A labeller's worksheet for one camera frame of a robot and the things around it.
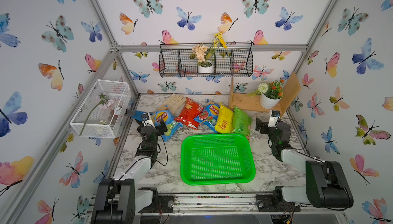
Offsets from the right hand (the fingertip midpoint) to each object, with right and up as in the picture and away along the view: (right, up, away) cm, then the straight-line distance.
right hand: (267, 117), depth 89 cm
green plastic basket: (-29, -24, 0) cm, 37 cm away
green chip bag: (-14, -3, +3) cm, 15 cm away
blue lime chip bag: (-55, -5, +7) cm, 56 cm away
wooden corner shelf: (-3, +10, +18) cm, 21 cm away
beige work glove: (-58, +9, +27) cm, 65 cm away
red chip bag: (-45, +4, +13) cm, 47 cm away
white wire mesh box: (-83, +3, -17) cm, 85 cm away
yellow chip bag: (-24, -3, +5) cm, 24 cm away
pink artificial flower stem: (-85, +8, -14) cm, 86 cm away
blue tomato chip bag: (-33, 0, +10) cm, 35 cm away
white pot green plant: (+5, +14, +7) cm, 17 cm away
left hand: (-63, -1, -2) cm, 63 cm away
